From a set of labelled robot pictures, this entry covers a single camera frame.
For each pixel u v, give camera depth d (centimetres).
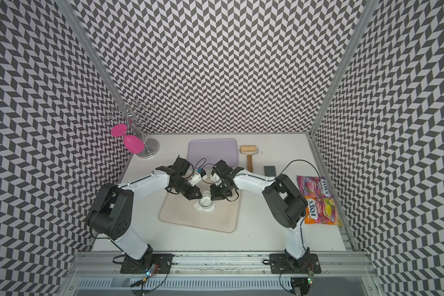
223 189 77
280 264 72
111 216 46
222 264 74
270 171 101
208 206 86
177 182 71
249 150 108
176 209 85
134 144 96
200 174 83
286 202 49
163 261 73
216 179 86
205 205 87
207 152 109
